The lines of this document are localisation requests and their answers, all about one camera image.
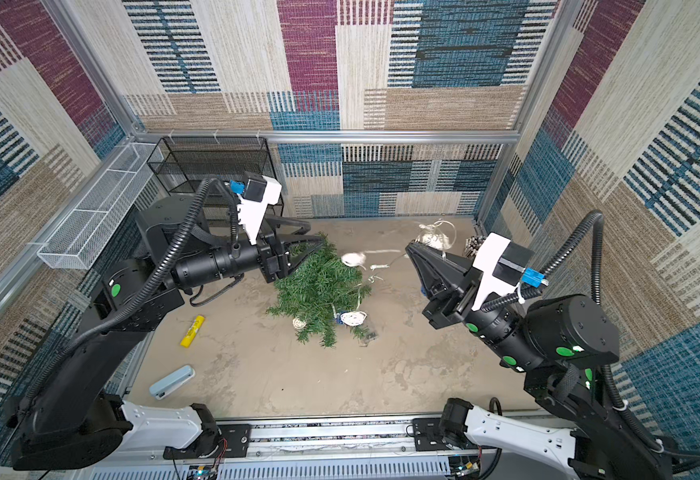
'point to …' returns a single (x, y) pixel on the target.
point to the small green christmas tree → (318, 290)
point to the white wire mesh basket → (70, 248)
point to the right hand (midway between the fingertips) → (409, 250)
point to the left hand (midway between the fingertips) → (315, 233)
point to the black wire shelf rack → (186, 164)
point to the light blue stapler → (184, 374)
